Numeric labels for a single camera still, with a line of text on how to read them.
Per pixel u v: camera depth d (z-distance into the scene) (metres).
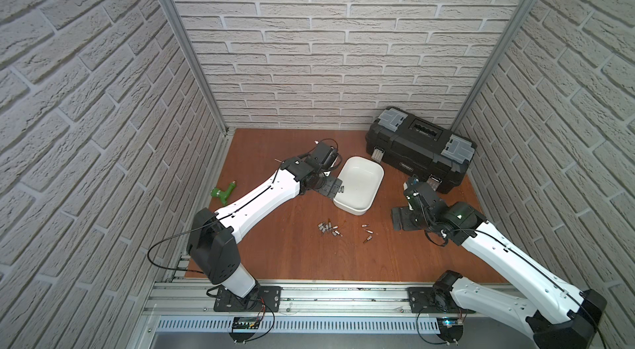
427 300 0.74
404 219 0.67
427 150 0.91
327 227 0.88
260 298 0.73
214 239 0.42
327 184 0.73
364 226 0.89
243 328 0.71
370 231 0.87
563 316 0.38
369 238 0.86
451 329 0.70
